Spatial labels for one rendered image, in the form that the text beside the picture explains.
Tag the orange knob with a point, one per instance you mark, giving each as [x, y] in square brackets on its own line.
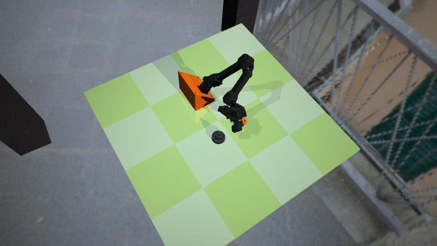
[243, 120]

